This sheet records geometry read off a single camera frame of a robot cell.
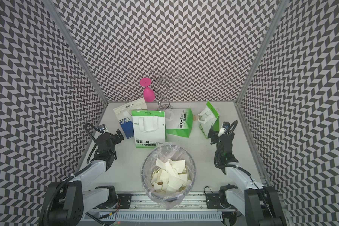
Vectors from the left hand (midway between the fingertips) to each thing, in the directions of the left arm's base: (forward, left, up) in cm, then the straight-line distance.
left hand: (111, 132), depth 87 cm
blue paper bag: (+6, -10, +11) cm, 16 cm away
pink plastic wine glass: (+23, -23, +10) cm, 34 cm away
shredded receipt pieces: (-27, -38, +4) cm, 47 cm away
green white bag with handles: (+5, -60, +8) cm, 61 cm away
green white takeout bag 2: (+9, -42, -1) cm, 43 cm away
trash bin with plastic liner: (-18, -37, +12) cm, 42 cm away
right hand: (0, -67, +3) cm, 67 cm away
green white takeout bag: (0, -25, +5) cm, 25 cm away
